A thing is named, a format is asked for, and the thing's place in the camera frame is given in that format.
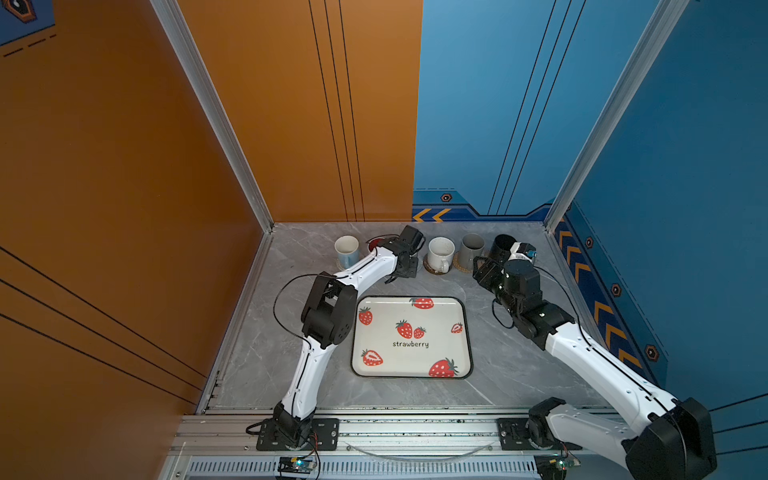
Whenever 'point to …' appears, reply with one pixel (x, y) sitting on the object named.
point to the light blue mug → (347, 249)
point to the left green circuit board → (296, 464)
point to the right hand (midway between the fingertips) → (478, 263)
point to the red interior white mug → (372, 243)
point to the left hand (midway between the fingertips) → (406, 265)
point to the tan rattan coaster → (457, 264)
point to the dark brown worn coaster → (430, 270)
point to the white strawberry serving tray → (418, 337)
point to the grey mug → (472, 246)
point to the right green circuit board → (553, 466)
